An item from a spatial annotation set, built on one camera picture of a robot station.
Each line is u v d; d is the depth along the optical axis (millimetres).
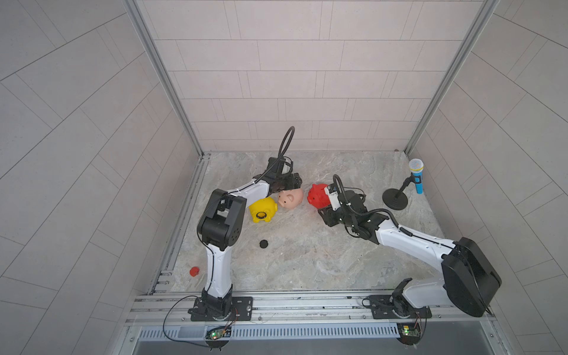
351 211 627
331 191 738
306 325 685
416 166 793
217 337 633
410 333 680
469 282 408
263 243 852
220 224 524
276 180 771
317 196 904
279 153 787
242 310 709
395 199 970
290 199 884
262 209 862
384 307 708
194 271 770
